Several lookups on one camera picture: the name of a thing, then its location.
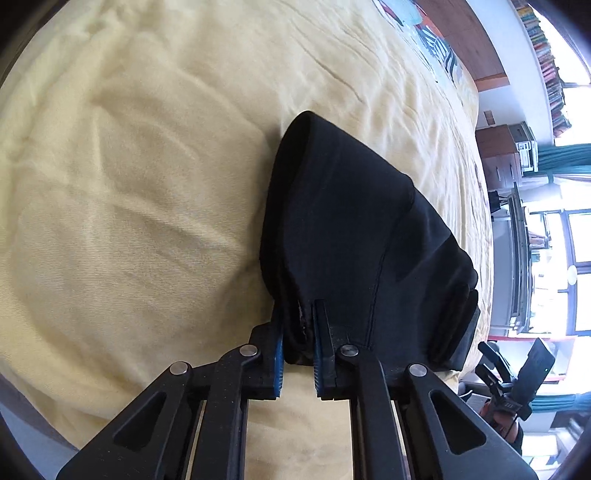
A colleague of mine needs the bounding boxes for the black pants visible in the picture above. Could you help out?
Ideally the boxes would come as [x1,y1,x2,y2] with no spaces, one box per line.
[259,111,482,372]

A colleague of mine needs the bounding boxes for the person's right hand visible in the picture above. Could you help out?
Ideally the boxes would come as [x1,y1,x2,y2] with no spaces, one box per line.
[480,401,525,446]

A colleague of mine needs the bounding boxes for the wooden headboard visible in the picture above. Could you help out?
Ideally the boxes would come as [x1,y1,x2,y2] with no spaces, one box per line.
[455,0,511,93]

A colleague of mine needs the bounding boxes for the window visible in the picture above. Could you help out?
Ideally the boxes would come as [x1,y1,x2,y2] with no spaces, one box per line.
[526,208,591,333]

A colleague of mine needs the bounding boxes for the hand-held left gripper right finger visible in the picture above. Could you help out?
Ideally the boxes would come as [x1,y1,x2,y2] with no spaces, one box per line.
[311,299,539,480]

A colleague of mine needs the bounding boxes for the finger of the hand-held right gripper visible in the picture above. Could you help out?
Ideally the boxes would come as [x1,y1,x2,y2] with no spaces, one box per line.
[512,338,556,409]
[477,340,514,400]

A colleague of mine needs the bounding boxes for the white printer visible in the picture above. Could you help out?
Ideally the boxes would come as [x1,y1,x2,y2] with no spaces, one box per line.
[508,122,540,174]

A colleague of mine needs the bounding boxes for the yellow printed bedspread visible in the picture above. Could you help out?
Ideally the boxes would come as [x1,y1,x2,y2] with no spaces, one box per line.
[0,0,495,462]

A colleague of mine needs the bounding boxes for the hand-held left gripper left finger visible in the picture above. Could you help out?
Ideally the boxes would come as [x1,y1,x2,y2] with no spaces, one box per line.
[55,305,285,480]

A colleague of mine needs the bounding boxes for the wooden dresser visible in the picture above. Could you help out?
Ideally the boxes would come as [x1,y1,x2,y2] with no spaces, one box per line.
[475,124,525,195]

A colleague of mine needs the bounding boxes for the row of books on shelf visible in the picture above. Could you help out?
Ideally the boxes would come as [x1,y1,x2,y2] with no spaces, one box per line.
[510,0,573,137]

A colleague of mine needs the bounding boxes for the dark desk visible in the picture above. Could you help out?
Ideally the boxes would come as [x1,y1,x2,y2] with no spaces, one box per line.
[505,182,532,333]

